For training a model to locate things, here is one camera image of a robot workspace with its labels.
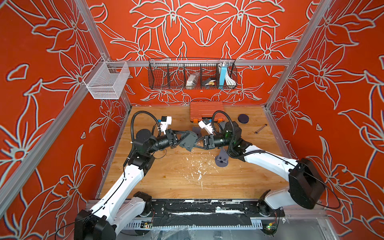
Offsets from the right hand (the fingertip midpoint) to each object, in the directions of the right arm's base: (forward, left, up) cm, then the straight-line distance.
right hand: (191, 149), depth 65 cm
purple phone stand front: (+6, -18, -23) cm, 29 cm away
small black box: (+42, -10, +7) cm, 43 cm away
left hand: (+4, +1, +7) cm, 8 cm away
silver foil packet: (+45, +1, +5) cm, 45 cm away
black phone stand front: (+2, +1, +3) cm, 4 cm away
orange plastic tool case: (+45, -5, -21) cm, 50 cm away
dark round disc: (+41, -39, -26) cm, 62 cm away
